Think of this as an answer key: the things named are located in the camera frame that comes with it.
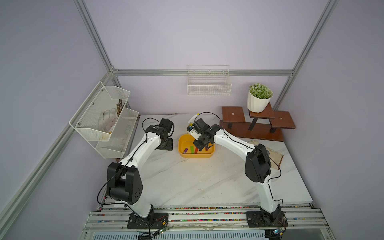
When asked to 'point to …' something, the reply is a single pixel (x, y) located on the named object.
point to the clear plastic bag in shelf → (107, 120)
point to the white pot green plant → (258, 97)
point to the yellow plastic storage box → (186, 141)
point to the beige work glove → (275, 158)
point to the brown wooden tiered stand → (263, 126)
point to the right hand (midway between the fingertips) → (200, 143)
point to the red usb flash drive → (196, 150)
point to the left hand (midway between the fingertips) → (162, 148)
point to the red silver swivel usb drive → (206, 148)
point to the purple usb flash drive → (185, 150)
